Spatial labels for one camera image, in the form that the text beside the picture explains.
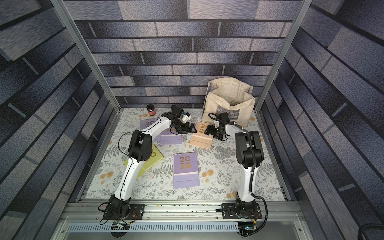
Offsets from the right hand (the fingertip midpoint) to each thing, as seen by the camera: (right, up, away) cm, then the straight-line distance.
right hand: (209, 133), depth 103 cm
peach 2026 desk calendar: (-7, -4, -1) cm, 8 cm away
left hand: (-12, +2, -1) cm, 12 cm away
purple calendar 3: (-16, -21, -16) cm, 31 cm away
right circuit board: (+14, -43, -33) cm, 56 cm away
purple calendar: (-48, +7, +7) cm, 49 cm away
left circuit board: (-47, -43, -32) cm, 71 cm away
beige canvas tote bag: (+16, +28, +7) cm, 33 cm away
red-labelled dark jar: (-44, +18, +8) cm, 48 cm away
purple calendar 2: (-30, -3, -2) cm, 30 cm away
